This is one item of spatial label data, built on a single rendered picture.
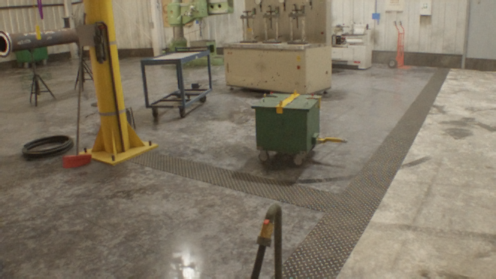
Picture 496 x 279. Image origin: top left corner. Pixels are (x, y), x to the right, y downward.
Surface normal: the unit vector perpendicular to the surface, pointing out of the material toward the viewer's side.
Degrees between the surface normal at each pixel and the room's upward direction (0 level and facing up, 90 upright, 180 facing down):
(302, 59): 90
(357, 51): 90
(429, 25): 90
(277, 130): 90
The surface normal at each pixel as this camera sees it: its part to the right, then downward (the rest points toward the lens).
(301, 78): -0.68, 0.26
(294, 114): -0.39, 0.32
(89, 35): 0.21, 0.30
